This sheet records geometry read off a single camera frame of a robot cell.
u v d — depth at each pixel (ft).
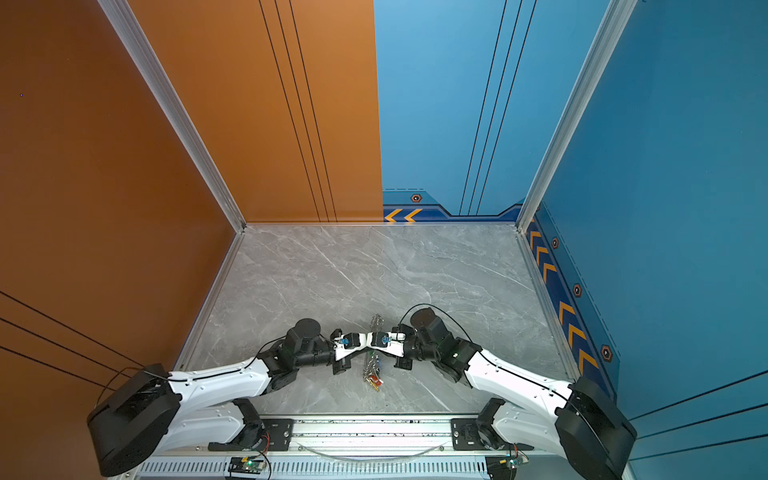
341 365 2.28
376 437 2.47
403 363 2.24
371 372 2.54
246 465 2.32
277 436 2.42
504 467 2.32
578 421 1.33
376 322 2.93
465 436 2.38
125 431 1.44
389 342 2.08
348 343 2.14
